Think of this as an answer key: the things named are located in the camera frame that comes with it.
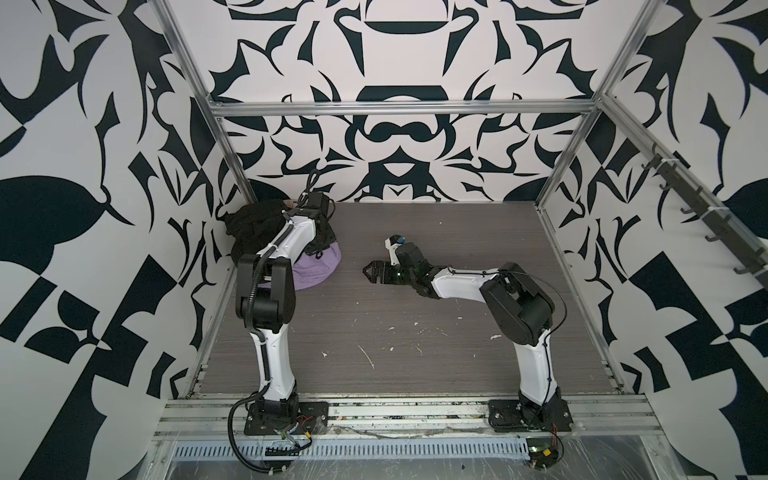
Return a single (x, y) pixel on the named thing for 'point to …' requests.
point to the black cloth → (248, 225)
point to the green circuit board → (541, 452)
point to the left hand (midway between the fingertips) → (324, 237)
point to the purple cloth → (310, 268)
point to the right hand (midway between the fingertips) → (373, 269)
